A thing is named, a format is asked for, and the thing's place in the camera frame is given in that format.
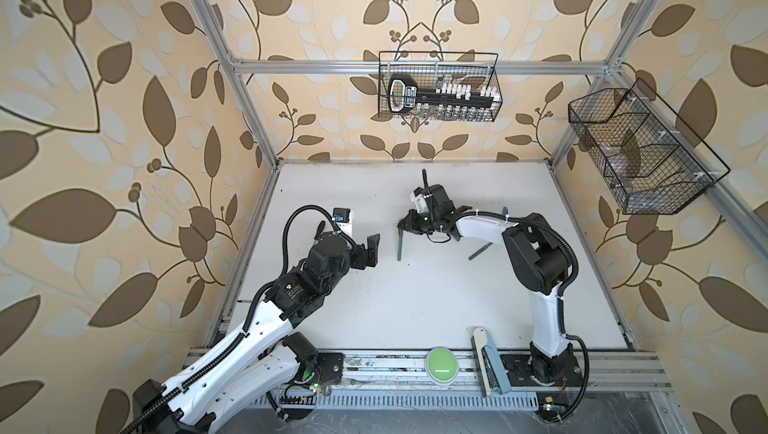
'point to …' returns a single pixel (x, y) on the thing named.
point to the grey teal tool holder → (490, 369)
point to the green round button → (441, 366)
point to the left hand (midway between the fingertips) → (365, 233)
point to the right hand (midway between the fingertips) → (400, 227)
